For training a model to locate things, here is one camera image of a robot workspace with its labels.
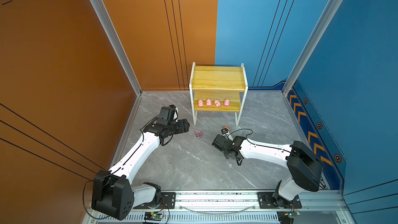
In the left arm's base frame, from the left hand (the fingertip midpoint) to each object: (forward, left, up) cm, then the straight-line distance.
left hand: (184, 124), depth 84 cm
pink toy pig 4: (+14, -24, +3) cm, 28 cm away
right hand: (-9, -26, -12) cm, 30 cm away
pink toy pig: (+12, -9, +3) cm, 15 cm away
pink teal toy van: (+1, -7, -12) cm, 15 cm away
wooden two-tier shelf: (+10, -18, +17) cm, 27 cm away
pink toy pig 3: (+13, -18, +3) cm, 23 cm away
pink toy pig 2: (+13, -13, +3) cm, 19 cm away
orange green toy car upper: (-4, -22, +2) cm, 23 cm away
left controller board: (-40, +12, -17) cm, 45 cm away
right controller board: (-39, -50, -16) cm, 65 cm away
